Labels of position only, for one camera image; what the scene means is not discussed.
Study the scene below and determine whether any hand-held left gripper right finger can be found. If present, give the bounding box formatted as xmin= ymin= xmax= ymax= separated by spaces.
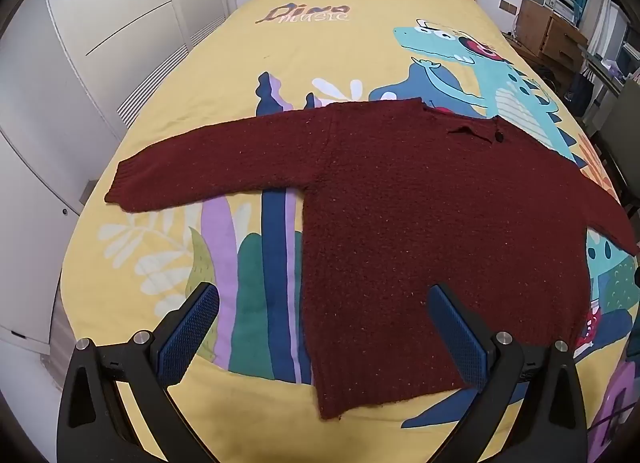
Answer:
xmin=426 ymin=284 xmax=589 ymax=463

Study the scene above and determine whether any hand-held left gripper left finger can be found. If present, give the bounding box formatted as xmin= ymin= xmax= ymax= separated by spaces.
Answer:
xmin=56 ymin=282 xmax=221 ymax=463

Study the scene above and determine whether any maroon knit sweater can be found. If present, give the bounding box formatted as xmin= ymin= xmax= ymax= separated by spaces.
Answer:
xmin=104 ymin=97 xmax=640 ymax=420

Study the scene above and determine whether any dark bag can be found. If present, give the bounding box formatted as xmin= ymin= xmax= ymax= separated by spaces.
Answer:
xmin=567 ymin=72 xmax=596 ymax=116

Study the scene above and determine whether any yellow dinosaur printed blanket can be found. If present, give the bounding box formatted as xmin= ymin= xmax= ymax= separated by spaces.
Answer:
xmin=59 ymin=0 xmax=640 ymax=463

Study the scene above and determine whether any wooden cabinet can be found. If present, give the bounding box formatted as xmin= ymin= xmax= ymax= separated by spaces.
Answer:
xmin=515 ymin=0 xmax=590 ymax=63

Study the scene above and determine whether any white wardrobe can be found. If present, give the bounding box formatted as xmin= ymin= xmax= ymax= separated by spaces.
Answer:
xmin=0 ymin=0 xmax=251 ymax=359

